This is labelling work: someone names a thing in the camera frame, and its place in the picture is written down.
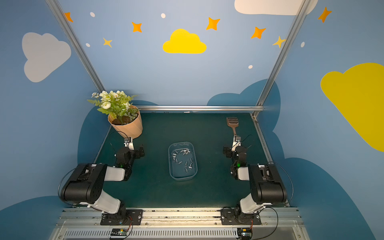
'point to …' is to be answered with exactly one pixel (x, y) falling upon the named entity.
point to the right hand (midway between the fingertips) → (236, 142)
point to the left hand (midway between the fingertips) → (134, 144)
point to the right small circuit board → (244, 233)
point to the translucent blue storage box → (183, 160)
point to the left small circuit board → (119, 232)
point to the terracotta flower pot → (129, 124)
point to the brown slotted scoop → (233, 122)
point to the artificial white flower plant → (116, 104)
